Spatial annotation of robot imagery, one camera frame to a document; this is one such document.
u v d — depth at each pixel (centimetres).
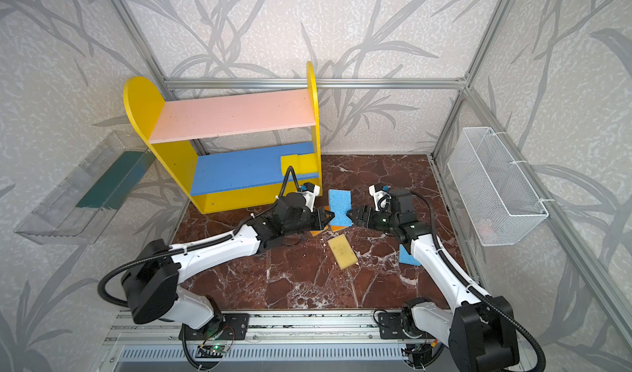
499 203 61
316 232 93
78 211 63
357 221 72
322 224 69
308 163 95
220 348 70
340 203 81
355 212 75
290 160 96
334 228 94
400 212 63
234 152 124
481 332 39
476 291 42
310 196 74
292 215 62
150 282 42
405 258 87
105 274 41
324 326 75
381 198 73
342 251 88
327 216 78
